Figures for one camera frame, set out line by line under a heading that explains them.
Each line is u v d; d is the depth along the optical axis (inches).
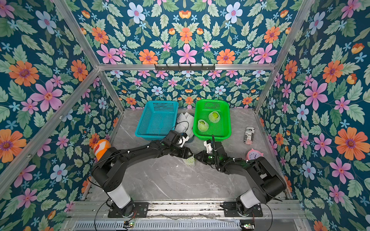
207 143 33.3
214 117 42.3
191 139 39.0
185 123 41.0
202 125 39.5
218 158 28.1
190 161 33.1
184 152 30.8
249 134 39.6
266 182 18.0
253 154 35.9
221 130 42.1
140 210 29.0
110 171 18.3
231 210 28.9
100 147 34.9
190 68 35.9
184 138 32.3
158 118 44.9
